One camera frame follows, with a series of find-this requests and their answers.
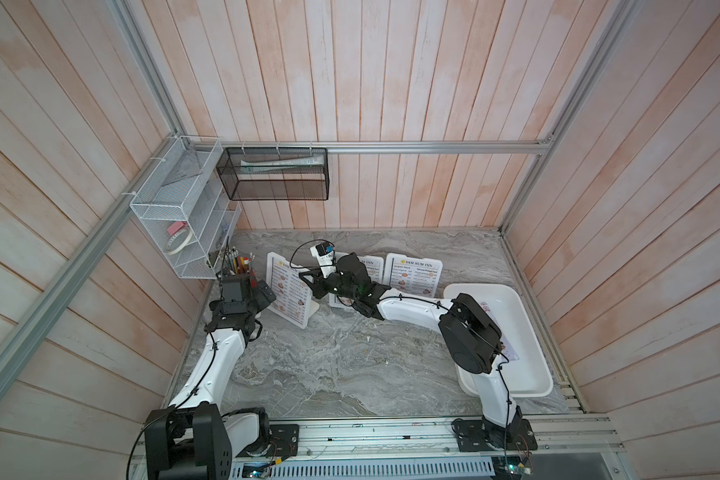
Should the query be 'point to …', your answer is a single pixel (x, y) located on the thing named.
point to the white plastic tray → (523, 364)
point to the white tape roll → (178, 241)
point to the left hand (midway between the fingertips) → (256, 297)
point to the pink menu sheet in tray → (509, 352)
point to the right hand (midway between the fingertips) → (299, 275)
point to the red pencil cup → (241, 265)
